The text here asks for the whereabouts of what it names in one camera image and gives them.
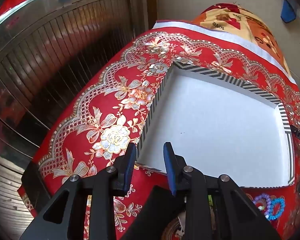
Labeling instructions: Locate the striped cardboard box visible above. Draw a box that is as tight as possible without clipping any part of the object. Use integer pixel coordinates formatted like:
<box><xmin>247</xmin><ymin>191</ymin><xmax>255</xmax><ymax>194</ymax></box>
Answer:
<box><xmin>136</xmin><ymin>61</ymin><xmax>295</xmax><ymax>188</ymax></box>

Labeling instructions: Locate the orange printed blanket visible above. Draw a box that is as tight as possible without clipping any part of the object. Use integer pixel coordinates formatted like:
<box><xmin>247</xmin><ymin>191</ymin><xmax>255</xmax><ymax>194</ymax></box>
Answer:
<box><xmin>191</xmin><ymin>2</ymin><xmax>293</xmax><ymax>78</ymax></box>

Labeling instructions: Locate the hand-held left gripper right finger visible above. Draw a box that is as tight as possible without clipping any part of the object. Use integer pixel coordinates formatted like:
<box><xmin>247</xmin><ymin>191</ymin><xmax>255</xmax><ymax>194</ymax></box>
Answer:
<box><xmin>163</xmin><ymin>142</ymin><xmax>282</xmax><ymax>240</ymax></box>

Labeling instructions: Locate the red floral tablecloth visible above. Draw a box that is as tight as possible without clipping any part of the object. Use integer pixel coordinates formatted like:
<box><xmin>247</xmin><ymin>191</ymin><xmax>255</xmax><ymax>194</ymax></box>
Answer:
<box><xmin>17</xmin><ymin>26</ymin><xmax>300</xmax><ymax>240</ymax></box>

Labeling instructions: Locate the purple bead bracelet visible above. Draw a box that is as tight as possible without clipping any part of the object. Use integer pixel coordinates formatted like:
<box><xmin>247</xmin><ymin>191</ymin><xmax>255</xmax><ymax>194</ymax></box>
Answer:
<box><xmin>252</xmin><ymin>193</ymin><xmax>273</xmax><ymax>220</ymax></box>

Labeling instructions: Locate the black phone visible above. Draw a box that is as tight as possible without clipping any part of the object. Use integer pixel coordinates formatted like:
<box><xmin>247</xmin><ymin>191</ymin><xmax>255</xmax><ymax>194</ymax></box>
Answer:
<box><xmin>21</xmin><ymin>161</ymin><xmax>52</xmax><ymax>205</ymax></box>

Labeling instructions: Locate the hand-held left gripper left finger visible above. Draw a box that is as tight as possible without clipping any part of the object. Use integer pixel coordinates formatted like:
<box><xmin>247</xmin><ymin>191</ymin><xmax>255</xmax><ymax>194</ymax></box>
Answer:
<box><xmin>20</xmin><ymin>142</ymin><xmax>137</xmax><ymax>240</ymax></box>

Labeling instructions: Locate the blue bag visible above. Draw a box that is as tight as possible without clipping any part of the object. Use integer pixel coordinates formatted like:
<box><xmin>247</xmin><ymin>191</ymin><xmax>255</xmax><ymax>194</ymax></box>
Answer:
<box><xmin>280</xmin><ymin>0</ymin><xmax>297</xmax><ymax>23</ymax></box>

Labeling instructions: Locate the white cloth strip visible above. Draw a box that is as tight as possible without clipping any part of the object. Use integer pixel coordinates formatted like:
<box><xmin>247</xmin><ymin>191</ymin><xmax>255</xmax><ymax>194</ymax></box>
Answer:
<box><xmin>154</xmin><ymin>20</ymin><xmax>297</xmax><ymax>84</ymax></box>

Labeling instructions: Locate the blue bead bracelet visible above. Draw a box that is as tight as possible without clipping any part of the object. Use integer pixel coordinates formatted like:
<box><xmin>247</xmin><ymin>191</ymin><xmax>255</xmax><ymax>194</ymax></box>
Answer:
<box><xmin>266</xmin><ymin>197</ymin><xmax>286</xmax><ymax>221</ymax></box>

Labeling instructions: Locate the wooden slatted door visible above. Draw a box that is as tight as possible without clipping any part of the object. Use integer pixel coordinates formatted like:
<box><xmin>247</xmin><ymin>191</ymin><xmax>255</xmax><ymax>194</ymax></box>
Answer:
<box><xmin>0</xmin><ymin>0</ymin><xmax>150</xmax><ymax>155</ymax></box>

